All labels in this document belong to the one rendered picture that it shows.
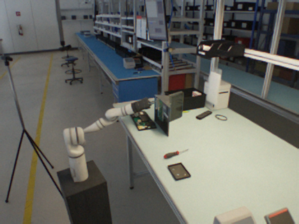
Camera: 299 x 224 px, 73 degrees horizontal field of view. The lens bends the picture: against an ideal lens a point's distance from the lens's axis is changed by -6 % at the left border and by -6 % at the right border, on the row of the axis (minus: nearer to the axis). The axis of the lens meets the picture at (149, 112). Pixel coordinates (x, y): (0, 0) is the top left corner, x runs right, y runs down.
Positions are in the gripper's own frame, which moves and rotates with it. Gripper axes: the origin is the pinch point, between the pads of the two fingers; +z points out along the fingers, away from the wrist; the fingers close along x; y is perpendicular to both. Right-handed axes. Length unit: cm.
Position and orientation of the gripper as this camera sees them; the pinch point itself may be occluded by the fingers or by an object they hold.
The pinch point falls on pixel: (158, 100)
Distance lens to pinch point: 148.4
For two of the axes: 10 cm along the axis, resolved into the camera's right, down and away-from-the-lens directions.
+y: -3.0, -2.2, -9.3
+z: 9.2, -3.2, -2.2
